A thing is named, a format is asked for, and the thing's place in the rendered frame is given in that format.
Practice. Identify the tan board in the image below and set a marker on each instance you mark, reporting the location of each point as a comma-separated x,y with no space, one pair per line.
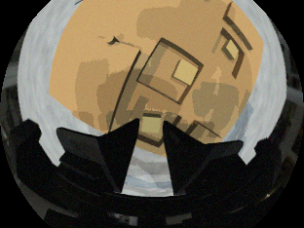
115,60

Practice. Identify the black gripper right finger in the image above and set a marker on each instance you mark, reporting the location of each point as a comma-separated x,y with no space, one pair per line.
187,157

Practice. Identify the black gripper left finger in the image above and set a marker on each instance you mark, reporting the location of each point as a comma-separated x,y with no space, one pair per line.
113,151

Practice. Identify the small tan square block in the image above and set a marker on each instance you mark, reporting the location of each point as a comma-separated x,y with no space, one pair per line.
229,49
151,123
184,72

